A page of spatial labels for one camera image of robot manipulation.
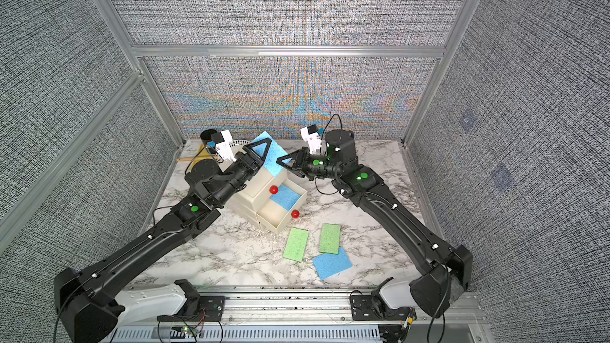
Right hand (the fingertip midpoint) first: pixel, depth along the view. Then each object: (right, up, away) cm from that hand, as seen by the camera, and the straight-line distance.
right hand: (278, 155), depth 63 cm
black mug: (-40, +11, +51) cm, 66 cm away
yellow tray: (-41, +2, +50) cm, 65 cm away
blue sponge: (0, -15, +26) cm, 30 cm away
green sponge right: (+16, -29, +23) cm, 40 cm away
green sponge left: (+4, -31, +22) cm, 39 cm away
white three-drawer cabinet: (-9, -14, +12) cm, 20 cm away
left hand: (-1, +4, -1) cm, 4 cm away
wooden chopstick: (-44, +1, +49) cm, 66 cm away
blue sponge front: (+16, -37, +19) cm, 44 cm away
